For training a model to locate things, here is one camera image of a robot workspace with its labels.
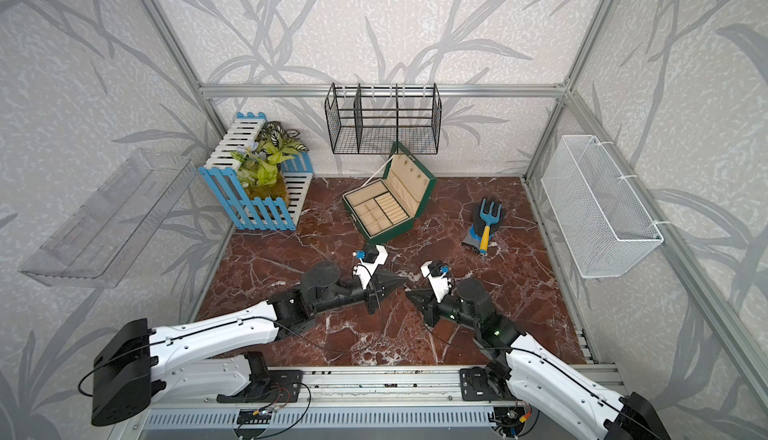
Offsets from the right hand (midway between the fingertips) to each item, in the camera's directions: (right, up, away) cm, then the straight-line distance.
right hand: (408, 292), depth 76 cm
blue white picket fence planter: (-54, +32, +9) cm, 64 cm away
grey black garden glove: (+22, +10, +26) cm, 36 cm away
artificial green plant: (-46, +35, +14) cm, 59 cm away
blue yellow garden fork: (+29, +16, +29) cm, 44 cm away
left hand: (-1, +5, -9) cm, 10 cm away
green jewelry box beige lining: (-6, +22, +30) cm, 37 cm away
